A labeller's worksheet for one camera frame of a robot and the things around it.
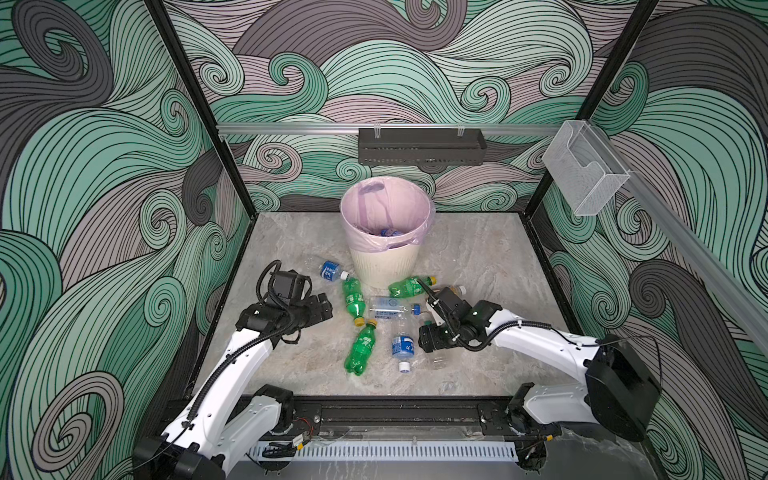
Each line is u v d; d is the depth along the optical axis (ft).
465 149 3.21
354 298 2.94
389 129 3.05
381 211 3.28
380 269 2.87
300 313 2.25
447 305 2.12
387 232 3.39
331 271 3.18
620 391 1.34
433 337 2.39
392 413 2.58
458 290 3.05
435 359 2.55
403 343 2.66
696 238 1.97
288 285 1.94
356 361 2.55
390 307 2.88
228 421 1.45
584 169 2.55
